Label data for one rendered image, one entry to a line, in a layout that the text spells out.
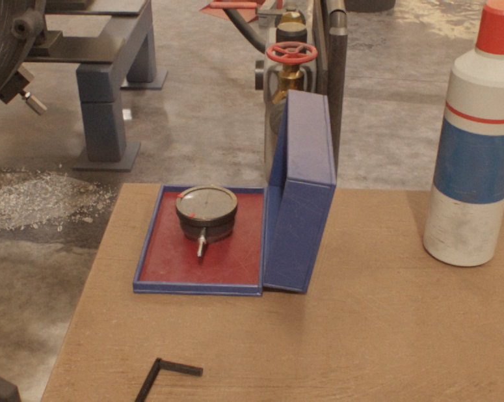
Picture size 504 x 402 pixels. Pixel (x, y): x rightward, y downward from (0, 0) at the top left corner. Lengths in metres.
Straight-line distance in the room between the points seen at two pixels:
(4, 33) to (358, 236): 0.81
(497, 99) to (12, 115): 1.66
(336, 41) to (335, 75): 0.05
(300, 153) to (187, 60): 1.80
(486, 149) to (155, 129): 1.40
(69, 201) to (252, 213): 0.97
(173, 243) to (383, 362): 0.23
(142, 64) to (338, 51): 1.26
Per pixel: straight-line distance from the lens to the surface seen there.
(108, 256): 0.66
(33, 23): 1.29
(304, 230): 0.56
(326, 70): 0.96
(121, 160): 1.75
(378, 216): 0.71
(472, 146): 0.59
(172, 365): 0.54
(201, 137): 1.85
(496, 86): 0.57
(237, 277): 0.61
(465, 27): 2.75
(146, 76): 2.16
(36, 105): 1.48
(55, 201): 1.63
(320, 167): 0.55
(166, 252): 0.65
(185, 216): 0.64
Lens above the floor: 0.86
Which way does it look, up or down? 33 degrees down
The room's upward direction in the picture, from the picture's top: straight up
